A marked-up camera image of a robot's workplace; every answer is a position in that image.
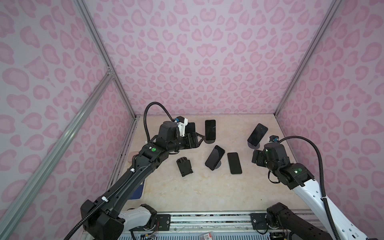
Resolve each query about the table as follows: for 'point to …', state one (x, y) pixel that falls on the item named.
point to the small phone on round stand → (257, 134)
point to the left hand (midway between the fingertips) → (199, 136)
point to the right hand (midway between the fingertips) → (261, 153)
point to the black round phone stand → (209, 141)
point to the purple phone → (234, 163)
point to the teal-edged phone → (214, 157)
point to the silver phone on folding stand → (190, 128)
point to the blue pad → (138, 192)
